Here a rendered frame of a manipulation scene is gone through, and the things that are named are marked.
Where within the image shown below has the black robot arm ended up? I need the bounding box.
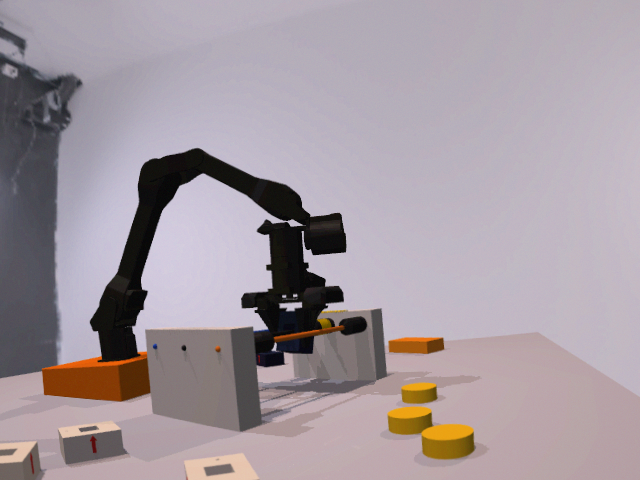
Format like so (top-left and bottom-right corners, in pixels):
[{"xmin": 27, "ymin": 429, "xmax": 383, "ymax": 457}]
[{"xmin": 90, "ymin": 148, "xmax": 346, "ymax": 363}]

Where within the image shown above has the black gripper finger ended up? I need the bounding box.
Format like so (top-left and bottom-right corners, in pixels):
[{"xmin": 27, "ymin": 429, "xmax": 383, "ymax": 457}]
[
  {"xmin": 294, "ymin": 306, "xmax": 328, "ymax": 348},
  {"xmin": 254, "ymin": 307, "xmax": 287, "ymax": 333}
]

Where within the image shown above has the yellow short cylinder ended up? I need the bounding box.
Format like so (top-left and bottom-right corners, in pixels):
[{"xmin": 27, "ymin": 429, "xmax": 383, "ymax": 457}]
[
  {"xmin": 421, "ymin": 424, "xmax": 475, "ymax": 460},
  {"xmin": 401, "ymin": 383, "xmax": 437, "ymax": 404},
  {"xmin": 387, "ymin": 406, "xmax": 432, "ymax": 435}
]

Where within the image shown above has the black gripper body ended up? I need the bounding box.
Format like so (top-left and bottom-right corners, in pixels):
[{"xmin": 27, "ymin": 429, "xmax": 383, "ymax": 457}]
[{"xmin": 241, "ymin": 256, "xmax": 344, "ymax": 310}]

